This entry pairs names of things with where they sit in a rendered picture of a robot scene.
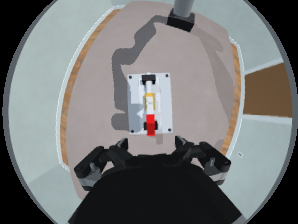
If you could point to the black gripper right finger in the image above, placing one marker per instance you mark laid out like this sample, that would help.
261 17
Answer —
215 164

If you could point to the ball valve with red lever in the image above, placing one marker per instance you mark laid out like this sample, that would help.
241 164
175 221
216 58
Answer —
149 103

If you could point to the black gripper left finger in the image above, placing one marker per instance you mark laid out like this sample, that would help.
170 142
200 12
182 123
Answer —
88 170

